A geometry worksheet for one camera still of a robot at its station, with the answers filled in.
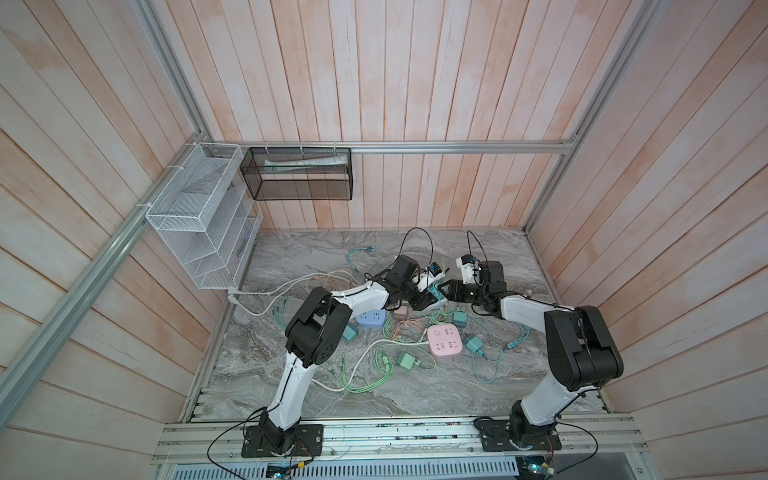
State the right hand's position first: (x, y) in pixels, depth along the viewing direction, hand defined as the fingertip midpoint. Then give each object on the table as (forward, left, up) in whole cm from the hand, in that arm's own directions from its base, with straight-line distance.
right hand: (444, 285), depth 96 cm
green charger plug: (-23, +12, -4) cm, 27 cm away
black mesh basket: (+34, +51, +20) cm, 64 cm away
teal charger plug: (-19, -8, -3) cm, 21 cm away
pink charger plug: (-9, +14, -3) cm, 17 cm away
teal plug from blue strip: (-16, +30, -4) cm, 34 cm away
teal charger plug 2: (-10, -5, -4) cm, 12 cm away
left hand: (-4, +4, -1) cm, 6 cm away
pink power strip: (-17, +1, -4) cm, 17 cm away
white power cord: (-3, +71, -5) cm, 72 cm away
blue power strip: (-11, +23, -3) cm, 26 cm away
